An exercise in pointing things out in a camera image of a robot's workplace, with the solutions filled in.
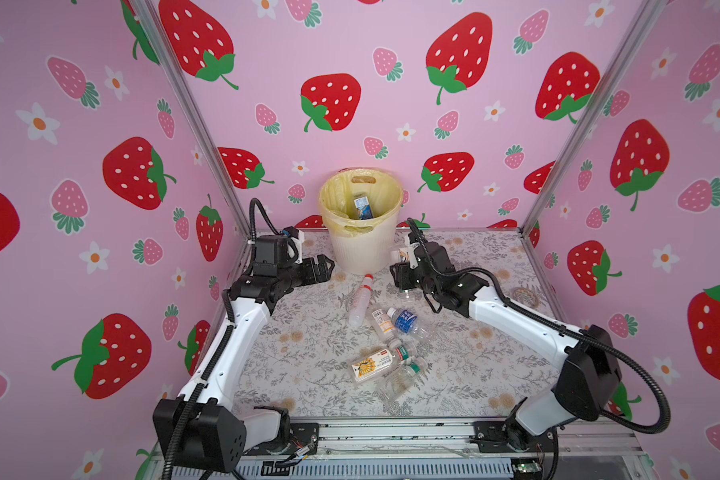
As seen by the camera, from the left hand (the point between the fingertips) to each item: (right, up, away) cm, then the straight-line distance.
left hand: (320, 263), depth 78 cm
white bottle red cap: (+10, -13, +17) cm, 23 cm away
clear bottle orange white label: (+18, -19, +12) cm, 28 cm away
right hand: (+21, 0, +4) cm, 21 cm away
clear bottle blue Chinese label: (+25, -18, +12) cm, 33 cm away
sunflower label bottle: (+16, -27, +3) cm, 32 cm away
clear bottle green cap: (+22, -34, +6) cm, 41 cm away
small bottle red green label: (+23, -25, +6) cm, 35 cm away
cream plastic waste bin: (+13, +3, +19) cm, 23 cm away
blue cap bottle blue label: (+11, +19, +23) cm, 32 cm away
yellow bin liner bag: (+2, +22, +25) cm, 33 cm away
